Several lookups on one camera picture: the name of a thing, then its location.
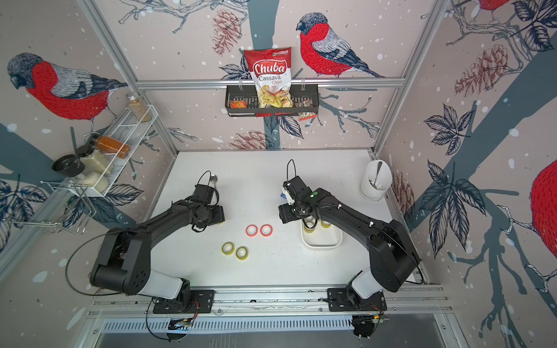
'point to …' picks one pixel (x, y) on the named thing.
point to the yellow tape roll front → (309, 230)
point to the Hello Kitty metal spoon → (213, 179)
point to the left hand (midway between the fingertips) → (222, 213)
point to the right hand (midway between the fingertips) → (286, 212)
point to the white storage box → (322, 237)
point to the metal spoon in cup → (379, 165)
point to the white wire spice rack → (101, 170)
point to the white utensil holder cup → (376, 179)
